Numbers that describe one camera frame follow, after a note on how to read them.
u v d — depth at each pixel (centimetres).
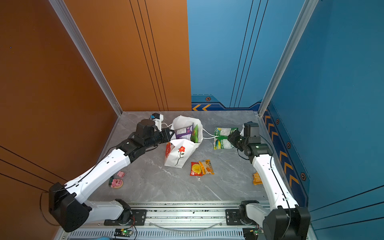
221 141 82
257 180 85
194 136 83
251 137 58
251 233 71
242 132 70
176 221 73
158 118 69
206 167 88
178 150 77
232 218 72
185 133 84
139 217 74
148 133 58
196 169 88
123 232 71
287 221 37
